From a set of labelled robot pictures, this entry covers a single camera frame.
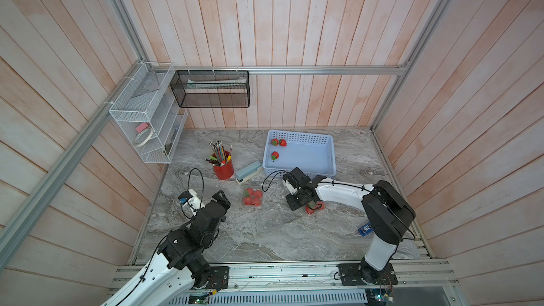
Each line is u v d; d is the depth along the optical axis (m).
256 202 0.90
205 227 0.54
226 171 0.98
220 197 0.68
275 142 1.11
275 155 1.07
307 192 0.67
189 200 0.62
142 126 0.82
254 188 0.95
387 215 0.47
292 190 0.82
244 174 0.97
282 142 1.11
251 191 0.93
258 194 0.91
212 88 1.05
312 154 1.08
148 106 0.79
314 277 0.75
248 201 0.90
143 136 0.81
